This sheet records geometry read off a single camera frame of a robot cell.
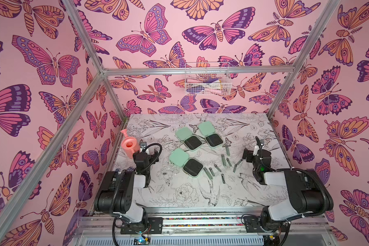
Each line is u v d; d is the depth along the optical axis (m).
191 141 1.05
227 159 0.97
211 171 0.92
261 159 0.71
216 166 0.94
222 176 0.90
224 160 0.97
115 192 0.43
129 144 0.92
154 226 0.74
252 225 0.73
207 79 0.95
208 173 0.91
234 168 0.93
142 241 0.72
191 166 0.93
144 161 0.72
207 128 1.13
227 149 1.00
